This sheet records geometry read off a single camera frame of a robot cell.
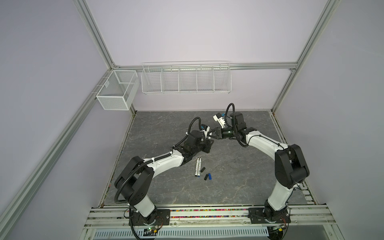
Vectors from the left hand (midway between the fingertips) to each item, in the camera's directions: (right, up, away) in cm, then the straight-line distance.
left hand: (212, 142), depth 85 cm
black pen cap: (-5, -17, +5) cm, 18 cm away
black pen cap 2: (-4, -21, +2) cm, 21 cm away
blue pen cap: (-1, -20, +2) cm, 21 cm away
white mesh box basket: (-61, +33, +14) cm, 71 cm away
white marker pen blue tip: (-7, -16, +5) cm, 18 cm away
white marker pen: (-9, -16, +4) cm, 19 cm away
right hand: (-3, +4, 0) cm, 5 cm away
